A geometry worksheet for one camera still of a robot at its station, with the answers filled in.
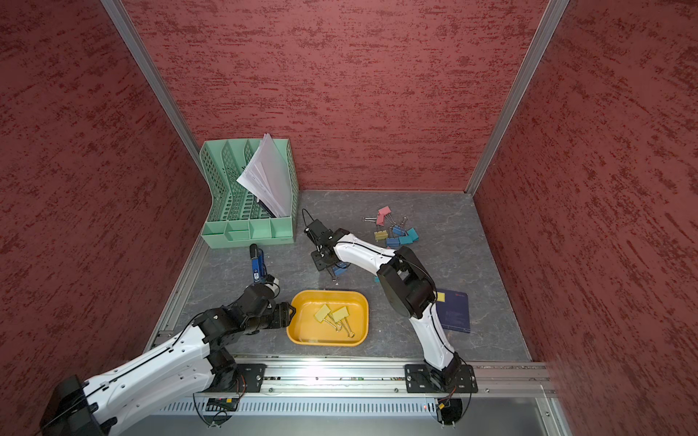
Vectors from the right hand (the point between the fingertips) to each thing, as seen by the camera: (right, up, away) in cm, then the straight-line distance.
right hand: (327, 262), depth 95 cm
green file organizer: (-40, +16, +15) cm, 46 cm away
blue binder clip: (+28, +11, +12) cm, 32 cm away
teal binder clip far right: (+32, +8, +9) cm, 35 cm away
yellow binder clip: (+20, +9, +10) cm, 24 cm away
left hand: (-11, -15, -14) cm, 23 cm away
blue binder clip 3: (+5, -2, -1) cm, 5 cm away
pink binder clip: (+17, +15, +18) cm, 29 cm away
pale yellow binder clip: (+5, -15, -10) cm, 19 cm away
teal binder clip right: (+30, +7, +8) cm, 32 cm away
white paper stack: (-21, +31, 0) cm, 38 cm away
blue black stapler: (-25, 0, -1) cm, 25 cm away
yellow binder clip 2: (0, -15, -10) cm, 18 cm away
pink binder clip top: (+21, +16, +17) cm, 32 cm away
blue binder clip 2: (+25, +6, +9) cm, 27 cm away
